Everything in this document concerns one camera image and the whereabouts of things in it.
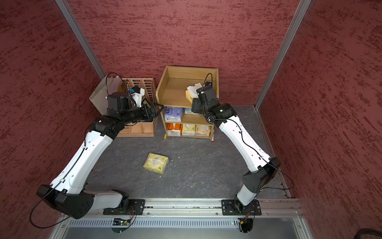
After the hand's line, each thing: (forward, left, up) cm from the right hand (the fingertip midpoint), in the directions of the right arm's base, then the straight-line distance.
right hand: (199, 106), depth 75 cm
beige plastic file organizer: (+7, +38, -28) cm, 48 cm away
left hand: (-5, +21, +2) cm, 21 cm away
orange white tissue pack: (+3, +16, -24) cm, 29 cm away
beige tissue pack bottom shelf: (+2, -4, -28) cm, 28 cm away
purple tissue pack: (+4, +15, -11) cm, 19 cm away
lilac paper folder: (+22, +53, -2) cm, 57 cm away
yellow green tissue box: (-19, +25, -27) cm, 41 cm away
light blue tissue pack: (+9, +6, -13) cm, 17 cm away
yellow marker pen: (+2, +24, -32) cm, 40 cm away
